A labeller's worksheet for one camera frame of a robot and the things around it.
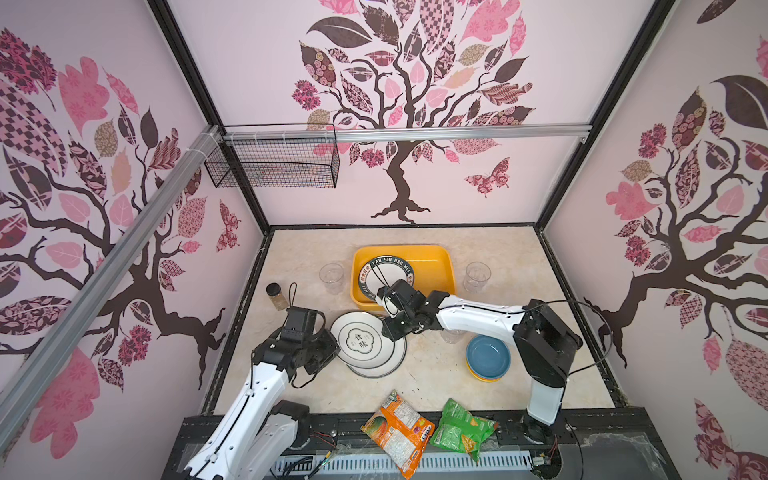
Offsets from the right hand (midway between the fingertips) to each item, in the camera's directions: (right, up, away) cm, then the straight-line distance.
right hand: (384, 327), depth 86 cm
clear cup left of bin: (-19, +14, +16) cm, 29 cm away
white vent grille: (-10, -29, -16) cm, 34 cm away
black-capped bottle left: (-33, +7, +6) cm, 34 cm away
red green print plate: (+2, -10, -5) cm, 11 cm away
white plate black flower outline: (-7, -4, -1) cm, 8 cm away
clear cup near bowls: (+21, -3, +1) cm, 21 cm away
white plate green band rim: (-1, +15, +19) cm, 24 cm away
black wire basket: (-33, +51, +9) cm, 61 cm away
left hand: (-11, -5, -7) cm, 14 cm away
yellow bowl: (+28, -13, -7) cm, 31 cm away
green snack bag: (+19, -20, -17) cm, 33 cm away
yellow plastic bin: (+17, +17, +19) cm, 31 cm away
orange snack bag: (+4, -23, -15) cm, 27 cm away
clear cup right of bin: (+32, +14, +16) cm, 39 cm away
